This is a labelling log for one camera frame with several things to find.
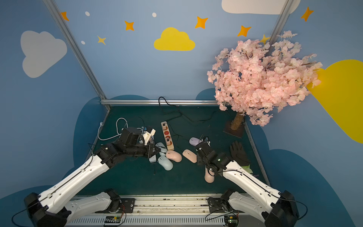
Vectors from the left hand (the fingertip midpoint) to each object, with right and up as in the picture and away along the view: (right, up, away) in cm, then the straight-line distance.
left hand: (161, 147), depth 71 cm
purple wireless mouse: (+20, -1, +27) cm, 34 cm away
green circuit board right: (+37, -39, +2) cm, 54 cm away
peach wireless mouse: (+16, -9, +20) cm, 27 cm away
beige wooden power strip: (0, +3, +30) cm, 30 cm away
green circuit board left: (-25, -38, +1) cm, 46 cm away
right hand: (+24, -5, +10) cm, 26 cm away
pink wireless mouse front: (+27, -19, +12) cm, 36 cm away
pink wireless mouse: (+6, -9, +18) cm, 21 cm away
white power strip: (-4, +5, -6) cm, 9 cm away
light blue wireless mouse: (+1, -13, +17) cm, 21 cm away
